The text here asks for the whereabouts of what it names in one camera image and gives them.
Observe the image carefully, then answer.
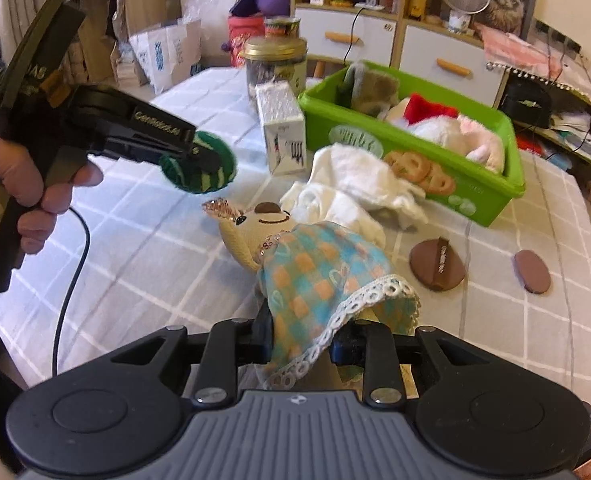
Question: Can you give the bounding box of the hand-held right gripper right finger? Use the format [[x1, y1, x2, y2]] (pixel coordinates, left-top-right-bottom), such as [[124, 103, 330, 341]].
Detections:
[[330, 321, 480, 408]]

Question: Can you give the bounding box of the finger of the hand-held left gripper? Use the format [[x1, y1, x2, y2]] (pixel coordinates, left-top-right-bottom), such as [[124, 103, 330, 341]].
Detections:
[[102, 127, 226, 173]]

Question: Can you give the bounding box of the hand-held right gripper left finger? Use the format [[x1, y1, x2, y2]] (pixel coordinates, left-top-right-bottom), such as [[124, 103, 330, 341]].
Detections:
[[111, 304, 276, 407]]

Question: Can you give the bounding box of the green striped watermelon plush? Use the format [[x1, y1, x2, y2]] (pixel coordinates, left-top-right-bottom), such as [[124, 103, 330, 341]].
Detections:
[[158, 130, 237, 196]]

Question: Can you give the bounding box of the beige doll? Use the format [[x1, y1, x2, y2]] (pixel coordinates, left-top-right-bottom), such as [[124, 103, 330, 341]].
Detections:
[[200, 198, 422, 392]]

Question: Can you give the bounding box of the green plastic bin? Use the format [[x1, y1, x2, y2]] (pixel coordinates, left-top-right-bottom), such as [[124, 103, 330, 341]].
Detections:
[[297, 59, 527, 229]]

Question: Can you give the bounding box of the brown plush toy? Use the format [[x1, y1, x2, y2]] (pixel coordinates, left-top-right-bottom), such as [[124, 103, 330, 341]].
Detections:
[[342, 60, 402, 117]]

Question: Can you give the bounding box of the pink plush toy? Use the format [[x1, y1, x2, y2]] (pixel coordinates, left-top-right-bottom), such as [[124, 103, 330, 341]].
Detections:
[[414, 114, 507, 175]]

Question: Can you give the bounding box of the red white plush hat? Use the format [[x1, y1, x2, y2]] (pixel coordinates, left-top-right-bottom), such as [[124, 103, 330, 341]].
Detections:
[[386, 92, 460, 130]]

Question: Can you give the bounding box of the person's left hand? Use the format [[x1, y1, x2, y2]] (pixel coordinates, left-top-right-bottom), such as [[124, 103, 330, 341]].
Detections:
[[0, 134, 104, 257]]

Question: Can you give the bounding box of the white paper bag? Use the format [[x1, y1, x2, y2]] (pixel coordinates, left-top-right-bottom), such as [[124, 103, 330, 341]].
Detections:
[[126, 19, 205, 95]]

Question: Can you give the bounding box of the cardboard shelf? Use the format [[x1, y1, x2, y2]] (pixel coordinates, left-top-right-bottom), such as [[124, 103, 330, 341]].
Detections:
[[68, 0, 183, 88]]

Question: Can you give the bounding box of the white milk carton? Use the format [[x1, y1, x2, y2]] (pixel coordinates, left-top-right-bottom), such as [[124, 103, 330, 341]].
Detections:
[[254, 82, 307, 177]]

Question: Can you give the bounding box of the brown round powder puff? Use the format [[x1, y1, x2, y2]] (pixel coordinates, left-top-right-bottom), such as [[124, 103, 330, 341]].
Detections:
[[408, 236, 468, 292]]

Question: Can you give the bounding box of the red printed bag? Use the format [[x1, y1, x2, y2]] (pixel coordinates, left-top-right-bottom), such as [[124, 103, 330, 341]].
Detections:
[[226, 15, 267, 69]]

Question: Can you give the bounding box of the clear jar with gold lid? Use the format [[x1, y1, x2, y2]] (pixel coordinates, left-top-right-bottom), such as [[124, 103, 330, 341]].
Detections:
[[244, 36, 309, 111]]

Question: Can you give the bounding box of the cream cloth bag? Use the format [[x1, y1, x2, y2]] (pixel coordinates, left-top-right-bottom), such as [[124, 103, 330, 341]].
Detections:
[[279, 181, 387, 252]]

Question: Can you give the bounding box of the tin can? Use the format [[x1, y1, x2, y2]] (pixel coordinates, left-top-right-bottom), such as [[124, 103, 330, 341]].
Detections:
[[263, 16, 303, 41]]

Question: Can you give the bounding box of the white cloth bag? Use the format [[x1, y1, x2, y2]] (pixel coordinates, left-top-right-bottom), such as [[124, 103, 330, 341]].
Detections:
[[308, 143, 430, 232]]

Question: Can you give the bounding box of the brown oval powder puff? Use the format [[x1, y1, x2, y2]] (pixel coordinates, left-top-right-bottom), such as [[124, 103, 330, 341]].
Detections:
[[513, 249, 553, 296]]

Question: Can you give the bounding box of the yellow white drawer cabinet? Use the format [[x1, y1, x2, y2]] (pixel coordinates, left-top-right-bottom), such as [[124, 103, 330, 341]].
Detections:
[[290, 0, 512, 111]]

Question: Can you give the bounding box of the black box device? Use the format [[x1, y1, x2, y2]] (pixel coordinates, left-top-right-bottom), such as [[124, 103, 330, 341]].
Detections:
[[499, 76, 552, 129]]

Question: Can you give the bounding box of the low yellow white cabinet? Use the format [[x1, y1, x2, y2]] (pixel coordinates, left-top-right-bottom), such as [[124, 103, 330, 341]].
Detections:
[[500, 60, 591, 183]]

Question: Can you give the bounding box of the pink cloth with lace trim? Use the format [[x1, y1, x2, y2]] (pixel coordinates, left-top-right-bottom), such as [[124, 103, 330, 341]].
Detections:
[[479, 21, 591, 111]]

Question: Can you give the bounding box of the framed hedgehog picture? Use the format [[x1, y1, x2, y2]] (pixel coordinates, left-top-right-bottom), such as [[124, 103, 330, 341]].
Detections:
[[475, 0, 539, 37]]

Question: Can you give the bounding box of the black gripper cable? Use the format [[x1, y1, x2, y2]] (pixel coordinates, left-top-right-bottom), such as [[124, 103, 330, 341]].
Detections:
[[52, 206, 90, 377]]

